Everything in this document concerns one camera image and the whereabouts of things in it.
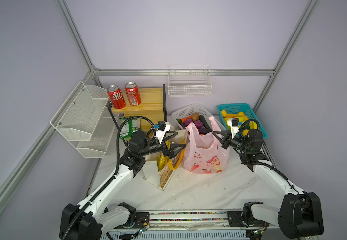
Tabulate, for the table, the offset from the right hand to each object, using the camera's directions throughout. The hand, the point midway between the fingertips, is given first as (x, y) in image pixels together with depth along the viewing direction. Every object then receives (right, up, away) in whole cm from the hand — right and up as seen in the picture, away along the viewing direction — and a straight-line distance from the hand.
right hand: (213, 132), depth 75 cm
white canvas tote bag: (-28, -24, +1) cm, 37 cm away
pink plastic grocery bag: (-6, -10, -2) cm, 12 cm away
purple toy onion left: (-11, +8, +35) cm, 38 cm away
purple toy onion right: (-3, +6, +32) cm, 33 cm away
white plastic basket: (-10, +16, +40) cm, 44 cm away
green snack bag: (-47, +3, +11) cm, 49 cm away
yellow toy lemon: (+18, +14, +39) cm, 45 cm away
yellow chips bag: (-27, -14, -1) cm, 30 cm away
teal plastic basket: (+35, +18, +39) cm, 56 cm away
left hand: (-18, -3, -9) cm, 20 cm away
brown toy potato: (-5, +11, +36) cm, 38 cm away
